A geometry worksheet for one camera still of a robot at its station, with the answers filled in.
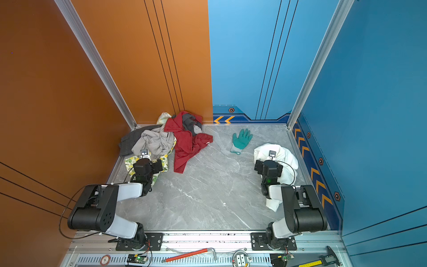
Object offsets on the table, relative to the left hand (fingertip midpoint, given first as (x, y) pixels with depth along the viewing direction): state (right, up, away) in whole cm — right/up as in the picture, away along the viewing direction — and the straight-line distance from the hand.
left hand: (150, 159), depth 94 cm
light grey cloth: (+2, +10, +6) cm, 11 cm away
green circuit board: (+3, -40, -23) cm, 46 cm away
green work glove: (+53, +9, +15) cm, 56 cm away
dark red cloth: (+19, +8, +7) cm, 22 cm away
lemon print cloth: (-15, -2, +6) cm, 16 cm away
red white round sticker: (-9, -40, -24) cm, 47 cm away
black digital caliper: (+86, -39, -25) cm, 98 cm away
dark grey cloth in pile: (+20, +22, +13) cm, 32 cm away
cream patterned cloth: (0, +25, +21) cm, 32 cm away
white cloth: (+75, +1, -2) cm, 75 cm away
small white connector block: (+48, -35, -31) cm, 67 cm away
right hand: (+67, -1, 0) cm, 67 cm away
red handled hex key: (+27, -38, -23) cm, 52 cm away
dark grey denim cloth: (-20, +10, +13) cm, 26 cm away
